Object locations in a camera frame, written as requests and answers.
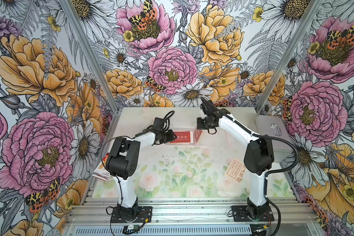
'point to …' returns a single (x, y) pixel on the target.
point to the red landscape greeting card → (182, 137)
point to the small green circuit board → (131, 229)
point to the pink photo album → (206, 137)
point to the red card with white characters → (197, 132)
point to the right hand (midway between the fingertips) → (199, 128)
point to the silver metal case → (275, 126)
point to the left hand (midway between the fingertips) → (174, 140)
